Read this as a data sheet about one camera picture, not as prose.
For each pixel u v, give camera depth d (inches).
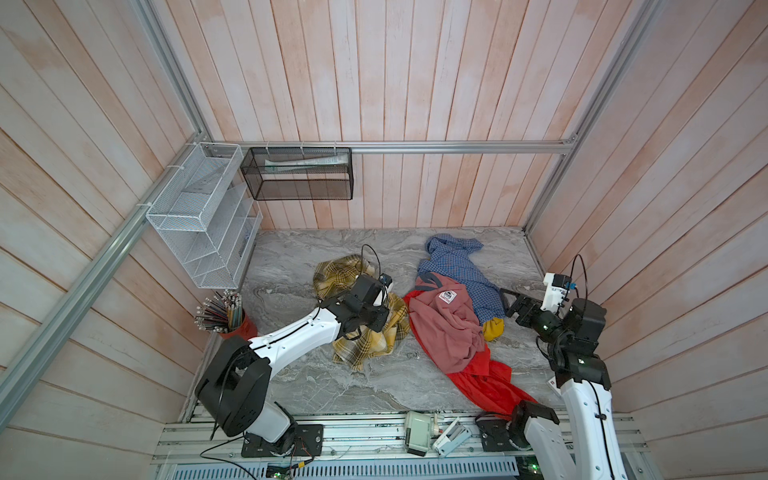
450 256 41.2
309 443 28.8
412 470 27.6
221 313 32.7
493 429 29.4
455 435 28.7
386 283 30.1
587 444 17.5
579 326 21.3
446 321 32.5
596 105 33.0
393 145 37.9
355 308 25.8
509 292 27.6
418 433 27.7
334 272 38.7
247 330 33.1
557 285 25.6
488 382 30.7
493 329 35.6
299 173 41.3
